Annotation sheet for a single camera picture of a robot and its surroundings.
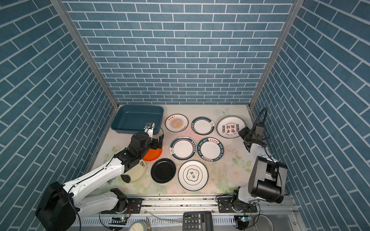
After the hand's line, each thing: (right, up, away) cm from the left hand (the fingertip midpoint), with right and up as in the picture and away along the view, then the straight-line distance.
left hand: (157, 134), depth 83 cm
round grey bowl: (+55, -41, -14) cm, 70 cm away
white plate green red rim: (+29, +3, +26) cm, 39 cm away
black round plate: (+2, -23, +4) cm, 23 cm away
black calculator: (+23, -40, -15) cm, 48 cm away
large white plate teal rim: (+14, -11, +12) cm, 22 cm away
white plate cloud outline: (+21, -25, +1) cm, 32 cm away
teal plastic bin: (-28, +8, +26) cm, 39 cm away
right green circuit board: (+47, -41, -12) cm, 63 cm away
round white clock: (-5, -40, -17) cm, 44 cm away
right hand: (+52, +3, +9) cm, 53 cm away
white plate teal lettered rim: (+33, -12, +15) cm, 38 cm away
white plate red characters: (+46, +3, +16) cm, 49 cm away
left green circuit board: (-16, -43, -11) cm, 47 cm away
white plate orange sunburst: (+8, +6, +26) cm, 28 cm away
